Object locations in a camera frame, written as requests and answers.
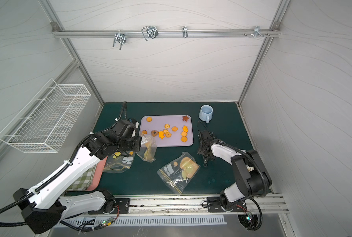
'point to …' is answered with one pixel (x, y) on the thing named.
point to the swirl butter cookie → (166, 126)
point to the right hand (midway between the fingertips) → (205, 150)
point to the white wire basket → (46, 123)
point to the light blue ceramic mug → (205, 113)
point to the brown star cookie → (185, 118)
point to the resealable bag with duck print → (118, 162)
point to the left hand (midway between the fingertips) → (141, 143)
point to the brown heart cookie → (154, 133)
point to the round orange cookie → (149, 119)
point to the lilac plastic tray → (168, 131)
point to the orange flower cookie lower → (184, 138)
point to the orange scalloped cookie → (174, 129)
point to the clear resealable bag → (148, 149)
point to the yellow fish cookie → (185, 128)
